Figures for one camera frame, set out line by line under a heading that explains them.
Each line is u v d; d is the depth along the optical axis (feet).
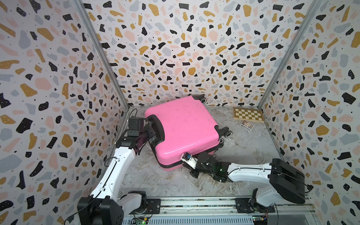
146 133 2.34
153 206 2.41
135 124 1.95
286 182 1.42
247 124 3.59
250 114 3.74
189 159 2.22
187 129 4.55
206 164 1.98
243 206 2.42
